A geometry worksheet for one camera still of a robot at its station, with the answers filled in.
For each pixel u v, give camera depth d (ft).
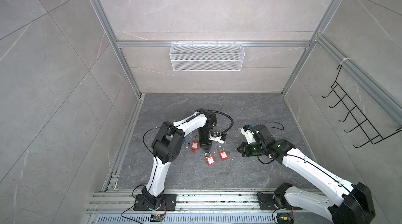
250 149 2.26
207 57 3.30
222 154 2.88
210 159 2.81
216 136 2.60
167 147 1.75
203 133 2.57
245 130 2.40
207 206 2.39
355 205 1.25
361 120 2.04
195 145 2.93
